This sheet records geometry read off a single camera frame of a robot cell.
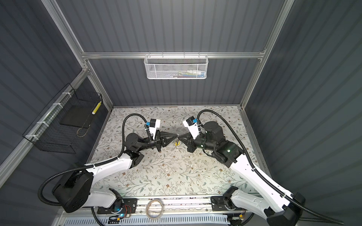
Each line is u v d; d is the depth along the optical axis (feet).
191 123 1.86
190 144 2.00
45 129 2.08
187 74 3.06
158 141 2.00
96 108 2.67
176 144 2.21
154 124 2.00
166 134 2.12
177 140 2.16
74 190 1.41
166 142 2.14
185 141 2.10
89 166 1.55
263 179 1.38
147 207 2.37
